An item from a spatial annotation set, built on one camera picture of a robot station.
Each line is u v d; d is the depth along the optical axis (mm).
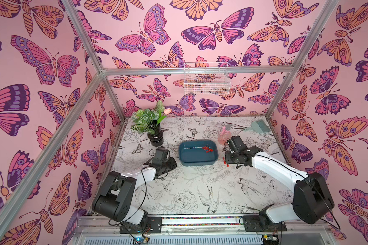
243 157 617
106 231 733
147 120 851
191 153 1012
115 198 438
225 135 987
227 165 945
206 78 952
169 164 828
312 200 412
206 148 1010
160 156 720
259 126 1130
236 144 685
